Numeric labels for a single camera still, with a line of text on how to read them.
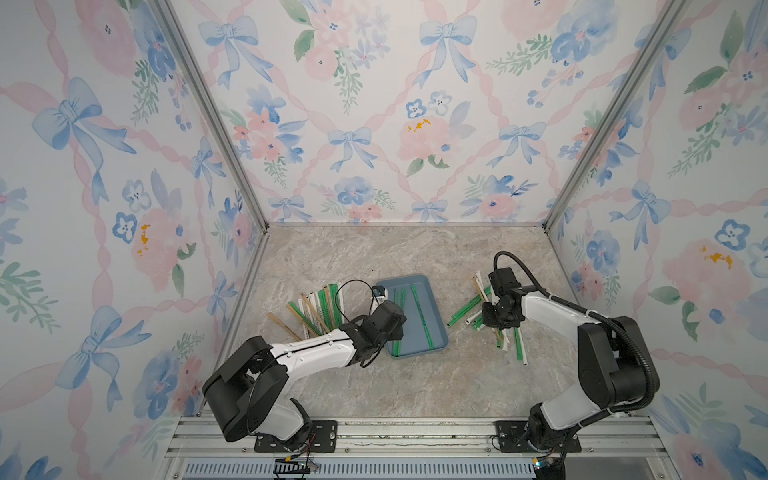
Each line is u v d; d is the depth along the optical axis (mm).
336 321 950
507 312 708
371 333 653
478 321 925
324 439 733
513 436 743
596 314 506
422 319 947
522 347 885
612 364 456
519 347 886
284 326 925
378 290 780
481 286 1007
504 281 750
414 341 902
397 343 879
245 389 439
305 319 947
